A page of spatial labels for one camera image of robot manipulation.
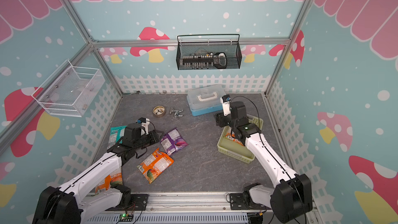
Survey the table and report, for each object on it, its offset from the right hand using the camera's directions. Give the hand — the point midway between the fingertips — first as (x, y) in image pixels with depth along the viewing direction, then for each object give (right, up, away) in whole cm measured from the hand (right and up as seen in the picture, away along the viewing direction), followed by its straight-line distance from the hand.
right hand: (219, 112), depth 81 cm
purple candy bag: (-27, -18, +11) cm, 34 cm away
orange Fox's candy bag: (-35, -29, +2) cm, 46 cm away
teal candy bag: (-63, -14, +15) cm, 67 cm away
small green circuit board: (-45, -50, -9) cm, 68 cm away
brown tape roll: (-40, 0, +28) cm, 48 cm away
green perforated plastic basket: (+9, -22, +8) cm, 25 cm away
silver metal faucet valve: (-27, -1, +26) cm, 38 cm away
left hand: (-31, -13, +3) cm, 34 cm away
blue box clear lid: (-7, +8, +21) cm, 23 cm away
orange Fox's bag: (+7, -15, +13) cm, 21 cm away
